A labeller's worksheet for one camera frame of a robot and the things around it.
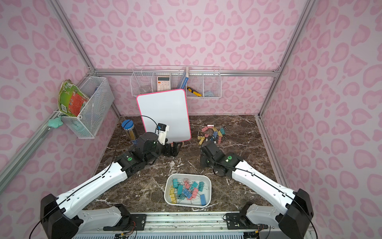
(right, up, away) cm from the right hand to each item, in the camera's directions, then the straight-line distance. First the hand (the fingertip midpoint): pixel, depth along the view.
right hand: (203, 157), depth 78 cm
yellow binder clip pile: (0, +8, +25) cm, 26 cm away
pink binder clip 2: (-4, -20, +3) cm, 20 cm away
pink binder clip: (-9, -16, +4) cm, 18 cm away
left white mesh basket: (-57, +17, -6) cm, 59 cm away
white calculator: (-24, +43, +16) cm, 52 cm away
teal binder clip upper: (+16, +13, +32) cm, 38 cm away
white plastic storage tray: (-8, -18, +3) cm, 20 cm away
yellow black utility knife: (-5, +39, +20) cm, 44 cm away
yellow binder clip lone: (-16, -21, +1) cm, 27 cm away
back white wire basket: (-2, +47, +25) cm, 53 cm away
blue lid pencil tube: (-43, +14, +13) cm, 47 cm away
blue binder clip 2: (-8, -19, 0) cm, 21 cm away
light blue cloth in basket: (+5, +37, +21) cm, 43 cm away
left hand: (-15, +10, -3) cm, 18 cm away
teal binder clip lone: (-15, -16, +6) cm, 23 cm away
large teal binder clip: (-1, -16, +5) cm, 17 cm away
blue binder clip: (0, -22, +2) cm, 22 cm away
